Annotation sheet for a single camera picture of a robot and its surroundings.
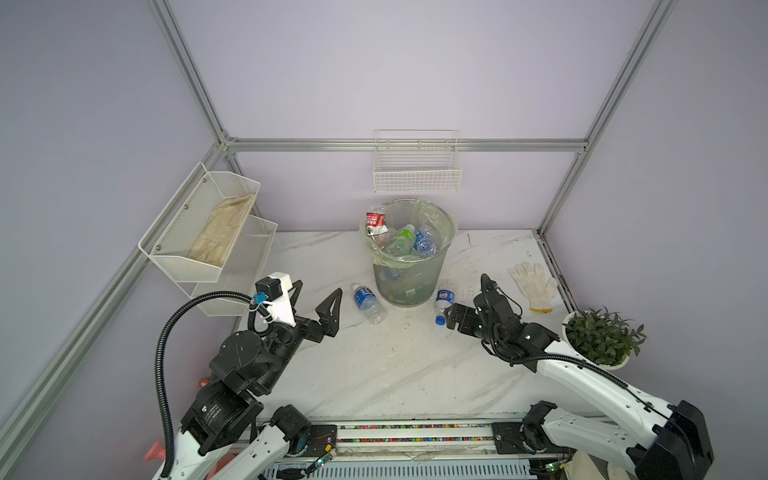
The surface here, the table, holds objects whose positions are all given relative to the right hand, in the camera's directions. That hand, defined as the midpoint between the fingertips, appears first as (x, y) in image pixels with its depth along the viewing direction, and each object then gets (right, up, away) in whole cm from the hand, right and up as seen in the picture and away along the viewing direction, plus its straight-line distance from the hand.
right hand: (455, 313), depth 80 cm
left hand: (-31, +9, -22) cm, 39 cm away
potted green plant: (+35, -4, -9) cm, 36 cm away
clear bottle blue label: (-8, +19, -4) cm, 21 cm away
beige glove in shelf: (-64, +21, -2) cm, 68 cm away
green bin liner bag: (-10, +30, +13) cm, 34 cm away
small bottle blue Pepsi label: (0, +2, +15) cm, 15 cm away
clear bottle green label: (-14, +19, 0) cm, 24 cm away
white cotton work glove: (+35, +4, +23) cm, 42 cm away
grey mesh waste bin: (-11, +6, +14) cm, 19 cm away
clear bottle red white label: (-22, +25, +2) cm, 33 cm away
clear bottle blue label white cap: (-26, +1, +15) cm, 30 cm away
